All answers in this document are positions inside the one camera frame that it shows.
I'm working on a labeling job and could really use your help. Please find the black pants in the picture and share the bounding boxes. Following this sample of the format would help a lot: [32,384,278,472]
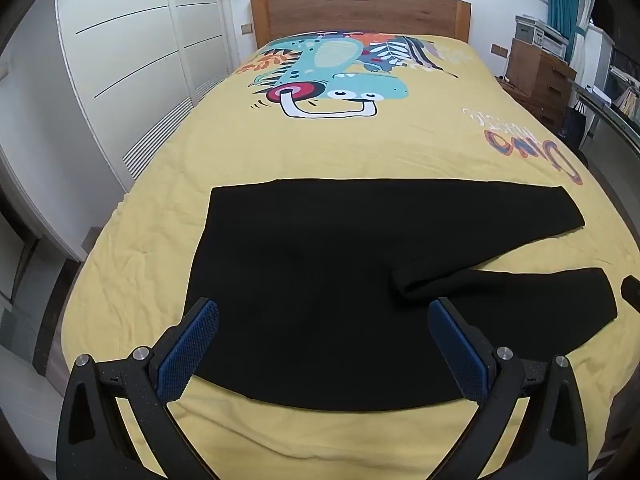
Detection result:
[186,179,617,412]

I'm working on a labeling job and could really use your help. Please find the dark shopping bag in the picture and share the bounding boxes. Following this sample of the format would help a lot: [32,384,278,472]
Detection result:
[558,107,587,152]

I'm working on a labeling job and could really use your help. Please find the glass top desk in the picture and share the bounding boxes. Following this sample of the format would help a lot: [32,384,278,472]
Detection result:
[572,81,640,157]

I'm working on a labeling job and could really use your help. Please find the brown wooden nightstand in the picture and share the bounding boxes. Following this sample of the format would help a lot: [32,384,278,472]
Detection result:
[499,39,576,133]

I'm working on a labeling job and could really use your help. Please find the grey printer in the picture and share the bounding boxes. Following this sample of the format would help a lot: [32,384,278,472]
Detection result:
[514,15,568,60]

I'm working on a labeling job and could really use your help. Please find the yellow dinosaur bedspread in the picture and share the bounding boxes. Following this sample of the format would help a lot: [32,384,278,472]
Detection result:
[62,30,639,479]

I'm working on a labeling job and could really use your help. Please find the white wardrobe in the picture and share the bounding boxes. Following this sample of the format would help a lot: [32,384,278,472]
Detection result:
[54,0,231,190]

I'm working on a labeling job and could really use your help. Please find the wooden headboard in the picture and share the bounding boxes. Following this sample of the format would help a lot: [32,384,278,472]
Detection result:
[250,0,472,48]

